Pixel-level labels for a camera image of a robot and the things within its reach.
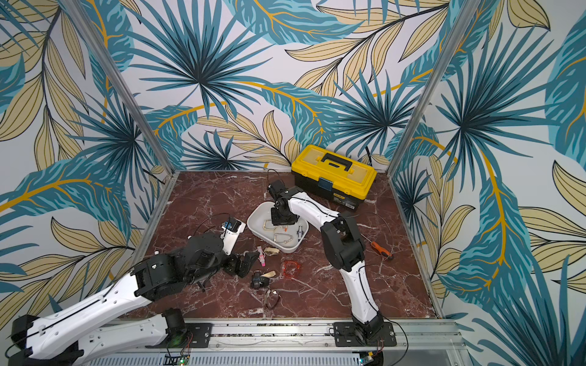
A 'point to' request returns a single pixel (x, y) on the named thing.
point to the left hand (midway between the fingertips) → (245, 252)
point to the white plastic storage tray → (262, 210)
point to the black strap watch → (259, 280)
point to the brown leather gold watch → (272, 298)
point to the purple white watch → (300, 232)
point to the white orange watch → (284, 227)
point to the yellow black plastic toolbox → (333, 177)
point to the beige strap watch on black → (269, 274)
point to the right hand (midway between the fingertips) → (280, 220)
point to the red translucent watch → (290, 269)
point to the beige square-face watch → (281, 237)
